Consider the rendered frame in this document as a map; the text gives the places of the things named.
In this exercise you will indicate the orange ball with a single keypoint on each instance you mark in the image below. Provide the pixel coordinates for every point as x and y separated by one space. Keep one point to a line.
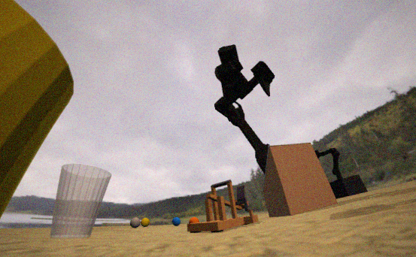
193 220

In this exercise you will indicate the clear plastic cup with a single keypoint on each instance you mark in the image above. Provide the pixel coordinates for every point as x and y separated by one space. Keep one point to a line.
79 196

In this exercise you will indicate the orange wooden catapult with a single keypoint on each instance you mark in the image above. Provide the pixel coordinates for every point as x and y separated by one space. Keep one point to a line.
220 222

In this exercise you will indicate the yellow ball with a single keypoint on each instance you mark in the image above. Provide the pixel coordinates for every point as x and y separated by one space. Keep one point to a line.
145 222

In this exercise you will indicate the blue ball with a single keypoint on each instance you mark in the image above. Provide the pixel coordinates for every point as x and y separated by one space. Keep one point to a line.
176 221

